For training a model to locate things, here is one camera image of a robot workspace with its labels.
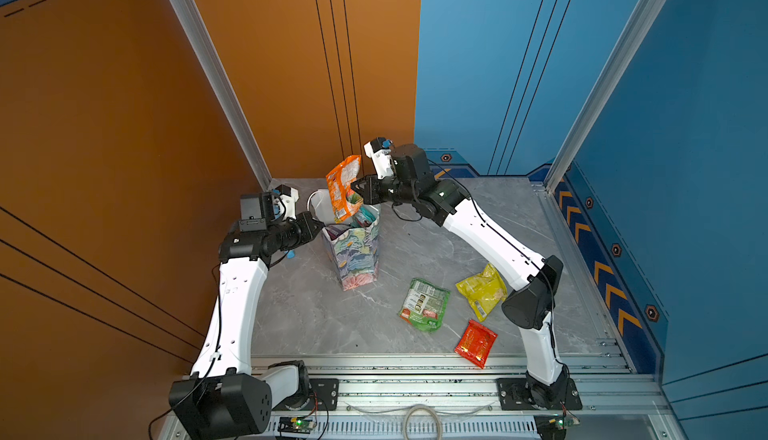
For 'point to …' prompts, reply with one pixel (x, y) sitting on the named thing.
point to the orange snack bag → (338, 182)
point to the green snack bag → (425, 305)
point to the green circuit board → (295, 424)
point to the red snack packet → (476, 343)
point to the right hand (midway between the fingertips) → (350, 185)
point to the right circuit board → (554, 426)
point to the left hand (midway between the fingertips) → (322, 221)
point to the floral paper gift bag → (352, 242)
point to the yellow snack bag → (484, 291)
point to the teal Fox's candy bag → (368, 213)
